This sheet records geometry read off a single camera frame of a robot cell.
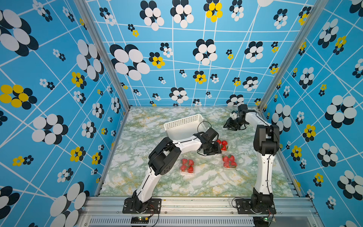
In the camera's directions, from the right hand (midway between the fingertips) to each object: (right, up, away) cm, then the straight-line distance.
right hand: (228, 126), depth 106 cm
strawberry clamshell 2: (-7, -22, -21) cm, 31 cm away
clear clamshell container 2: (-9, -12, -12) cm, 19 cm away
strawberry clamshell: (-3, -19, -18) cm, 26 cm away
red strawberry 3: (-7, -14, -13) cm, 20 cm away
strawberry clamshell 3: (-2, -22, -20) cm, 30 cm away
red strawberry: (-33, -21, -20) cm, 44 cm away
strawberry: (-29, -21, -20) cm, 41 cm away
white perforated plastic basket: (-33, -1, 0) cm, 33 cm away
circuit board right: (+8, -42, -39) cm, 58 cm away
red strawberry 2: (-34, -24, -22) cm, 47 cm away
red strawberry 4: (-9, -10, -10) cm, 17 cm away
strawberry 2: (-29, -24, -24) cm, 45 cm away
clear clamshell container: (-4, -21, -18) cm, 28 cm away
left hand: (-9, -15, -17) cm, 24 cm away
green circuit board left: (-56, -47, -34) cm, 81 cm away
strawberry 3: (-7, -19, -19) cm, 28 cm away
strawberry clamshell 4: (-5, -11, -10) cm, 16 cm away
